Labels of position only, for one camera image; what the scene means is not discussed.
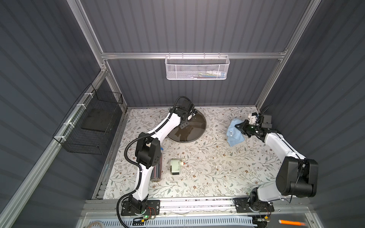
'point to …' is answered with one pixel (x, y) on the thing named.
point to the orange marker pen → (291, 222)
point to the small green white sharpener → (175, 166)
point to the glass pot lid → (193, 132)
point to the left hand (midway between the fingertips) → (182, 120)
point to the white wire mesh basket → (197, 67)
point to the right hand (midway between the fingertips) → (238, 125)
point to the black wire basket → (88, 125)
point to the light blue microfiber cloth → (235, 135)
